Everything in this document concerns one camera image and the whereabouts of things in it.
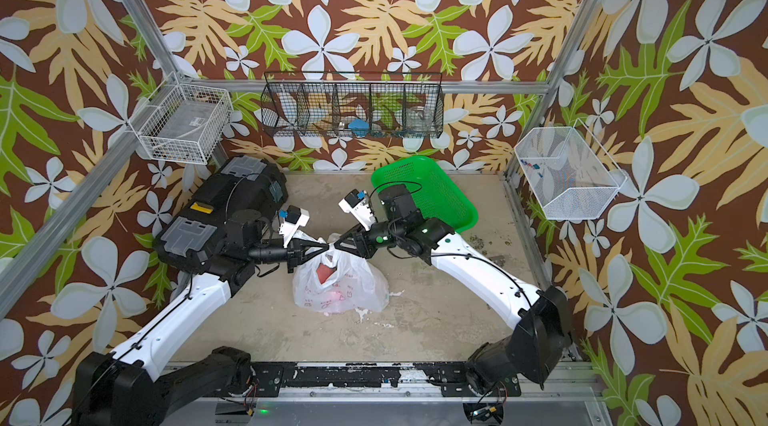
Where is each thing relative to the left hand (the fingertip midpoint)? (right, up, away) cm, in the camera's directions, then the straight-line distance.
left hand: (327, 243), depth 73 cm
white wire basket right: (+68, +19, +11) cm, 71 cm away
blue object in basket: (+6, +34, +20) cm, 40 cm away
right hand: (+3, 0, -3) cm, 4 cm away
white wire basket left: (-44, +34, +12) cm, 57 cm away
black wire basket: (+2, +43, +25) cm, 50 cm away
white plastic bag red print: (+2, -9, -2) cm, 9 cm away
